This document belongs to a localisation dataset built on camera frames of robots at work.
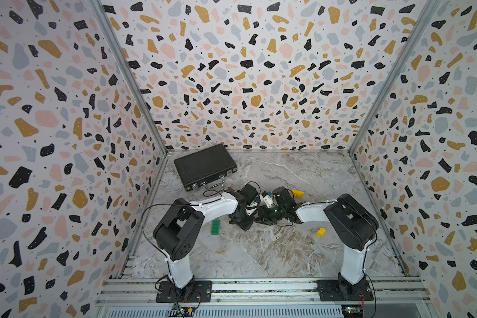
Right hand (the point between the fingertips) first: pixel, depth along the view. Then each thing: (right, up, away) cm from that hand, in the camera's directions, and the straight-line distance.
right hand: (252, 220), depth 89 cm
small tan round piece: (-12, +14, +13) cm, 23 cm away
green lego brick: (-16, -3, -1) cm, 17 cm away
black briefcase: (-24, +24, +17) cm, 38 cm away
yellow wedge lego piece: (+23, +10, +11) cm, 28 cm away
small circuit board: (-23, -27, -19) cm, 40 cm away
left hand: (-1, -2, 0) cm, 2 cm away
